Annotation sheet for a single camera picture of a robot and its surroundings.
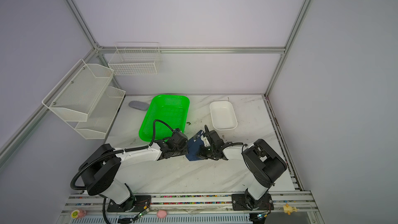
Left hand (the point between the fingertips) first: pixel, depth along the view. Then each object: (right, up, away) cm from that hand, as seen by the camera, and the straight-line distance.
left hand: (186, 149), depth 88 cm
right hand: (+5, -3, -1) cm, 6 cm away
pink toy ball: (-9, -25, -18) cm, 32 cm away
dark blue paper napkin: (+5, +2, +5) cm, 7 cm away
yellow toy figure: (+48, -21, -21) cm, 57 cm away
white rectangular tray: (+23, +19, +16) cm, 34 cm away
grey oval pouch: (-37, +27, +23) cm, 51 cm away
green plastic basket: (-13, +23, +23) cm, 35 cm away
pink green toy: (-45, -23, -21) cm, 55 cm away
